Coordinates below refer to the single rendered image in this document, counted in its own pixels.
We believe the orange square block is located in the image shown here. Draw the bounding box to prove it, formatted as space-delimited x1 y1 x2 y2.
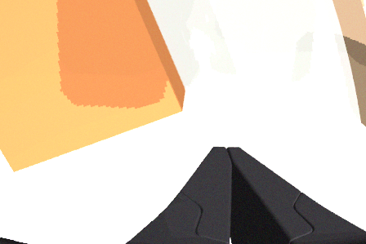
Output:
0 0 185 172

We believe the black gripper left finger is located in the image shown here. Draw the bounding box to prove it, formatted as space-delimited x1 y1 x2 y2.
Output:
125 146 232 244

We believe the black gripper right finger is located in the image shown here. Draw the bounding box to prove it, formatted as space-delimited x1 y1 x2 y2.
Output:
226 146 366 244

